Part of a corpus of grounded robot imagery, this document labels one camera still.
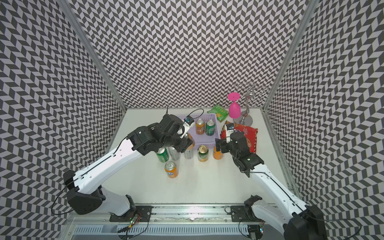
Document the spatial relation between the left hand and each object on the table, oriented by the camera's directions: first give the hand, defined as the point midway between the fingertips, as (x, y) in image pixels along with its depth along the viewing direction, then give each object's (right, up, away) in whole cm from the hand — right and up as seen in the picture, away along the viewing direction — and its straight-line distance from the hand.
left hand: (185, 139), depth 69 cm
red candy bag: (+42, 0, +33) cm, 54 cm away
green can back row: (+14, +4, +27) cm, 31 cm away
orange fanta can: (+18, -12, +21) cm, 30 cm away
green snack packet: (+24, +15, +45) cm, 53 cm away
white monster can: (-8, -10, +16) cm, 20 cm away
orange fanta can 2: (-8, -17, +9) cm, 21 cm away
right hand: (+21, -2, +12) cm, 24 cm away
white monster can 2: (0, -11, +20) cm, 23 cm away
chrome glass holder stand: (+38, +24, +20) cm, 49 cm away
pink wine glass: (+30, +15, +27) cm, 43 cm away
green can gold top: (+9, -10, +16) cm, 21 cm away
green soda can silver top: (-15, -11, +16) cm, 24 cm away
